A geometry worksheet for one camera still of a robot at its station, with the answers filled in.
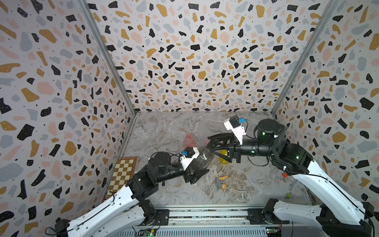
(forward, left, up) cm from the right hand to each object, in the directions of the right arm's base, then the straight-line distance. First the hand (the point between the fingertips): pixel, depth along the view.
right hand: (215, 147), depth 53 cm
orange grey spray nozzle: (+3, -5, -41) cm, 41 cm away
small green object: (-4, -42, -41) cm, 59 cm away
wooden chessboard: (+8, +50, -37) cm, 63 cm away
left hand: (-1, +3, -11) cm, 11 cm away
